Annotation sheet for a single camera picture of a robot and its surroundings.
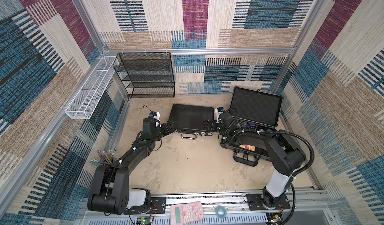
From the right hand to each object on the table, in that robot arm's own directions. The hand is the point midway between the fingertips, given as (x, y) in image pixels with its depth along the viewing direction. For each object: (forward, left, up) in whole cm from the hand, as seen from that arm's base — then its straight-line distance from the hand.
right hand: (210, 124), depth 96 cm
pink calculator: (-46, +14, -5) cm, 49 cm away
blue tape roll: (-46, -2, -7) cm, 46 cm away
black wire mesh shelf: (+35, +44, +12) cm, 58 cm away
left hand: (-4, +23, +6) cm, 24 cm away
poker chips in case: (0, -26, -3) cm, 26 cm away
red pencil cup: (-24, +54, +7) cm, 60 cm away
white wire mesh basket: (-6, +62, +28) cm, 68 cm away
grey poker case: (+6, -31, +1) cm, 32 cm away
